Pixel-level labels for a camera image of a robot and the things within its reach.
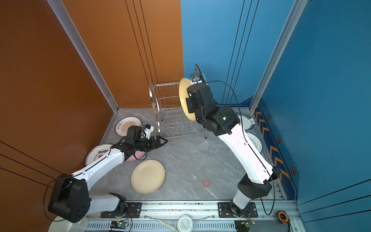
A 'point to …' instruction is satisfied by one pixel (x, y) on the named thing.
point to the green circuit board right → (249, 223)
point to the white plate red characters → (97, 153)
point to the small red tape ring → (206, 181)
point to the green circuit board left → (119, 224)
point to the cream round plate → (148, 176)
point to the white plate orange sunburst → (122, 125)
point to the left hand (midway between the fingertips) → (163, 141)
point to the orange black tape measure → (282, 217)
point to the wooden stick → (169, 225)
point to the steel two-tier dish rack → (172, 120)
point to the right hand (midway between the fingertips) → (195, 94)
